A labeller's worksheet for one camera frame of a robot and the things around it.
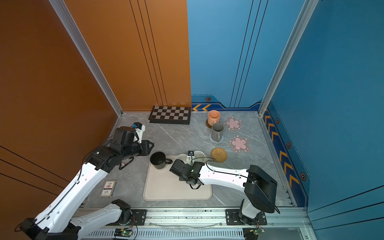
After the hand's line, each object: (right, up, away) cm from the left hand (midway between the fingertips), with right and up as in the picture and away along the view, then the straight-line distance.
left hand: (152, 143), depth 73 cm
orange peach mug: (+34, +15, +34) cm, 50 cm away
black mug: (-1, -13, +17) cm, 21 cm away
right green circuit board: (+51, -41, -3) cm, 65 cm away
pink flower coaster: (+49, +10, +40) cm, 64 cm away
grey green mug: (+35, +4, +22) cm, 41 cm away
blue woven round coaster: (+32, -1, +30) cm, 44 cm away
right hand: (+14, -18, +9) cm, 25 cm away
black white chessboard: (+1, +17, +42) cm, 45 cm away
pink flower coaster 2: (+50, -4, +29) cm, 59 cm away
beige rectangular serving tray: (+3, -25, +12) cm, 28 cm away
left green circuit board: (-14, -42, -2) cm, 45 cm away
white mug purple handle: (+14, -10, +12) cm, 21 cm away
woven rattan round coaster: (+36, -11, +23) cm, 44 cm away
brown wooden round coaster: (+30, +9, +39) cm, 50 cm away
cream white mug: (+23, -7, +3) cm, 24 cm away
